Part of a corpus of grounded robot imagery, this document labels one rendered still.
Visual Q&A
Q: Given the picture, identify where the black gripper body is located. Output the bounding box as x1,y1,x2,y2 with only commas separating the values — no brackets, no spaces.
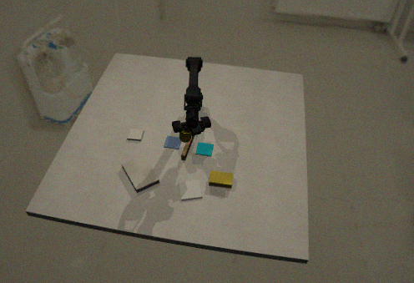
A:
172,116,211,133

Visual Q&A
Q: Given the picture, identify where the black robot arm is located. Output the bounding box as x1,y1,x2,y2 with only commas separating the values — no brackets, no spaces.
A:
184,58,205,136

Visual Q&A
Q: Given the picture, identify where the yellow flat block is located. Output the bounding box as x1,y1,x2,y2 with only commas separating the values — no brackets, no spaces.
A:
209,170,233,189

